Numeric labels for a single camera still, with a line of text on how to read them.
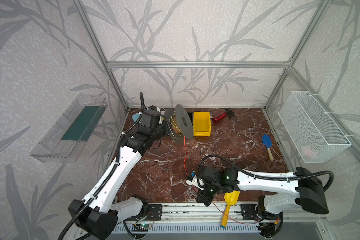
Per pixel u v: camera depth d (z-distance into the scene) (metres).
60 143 0.64
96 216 0.36
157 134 0.58
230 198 0.78
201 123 1.12
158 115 0.55
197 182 0.64
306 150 0.73
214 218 0.74
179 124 0.73
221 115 1.13
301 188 0.41
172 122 0.73
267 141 1.02
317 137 0.62
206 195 0.63
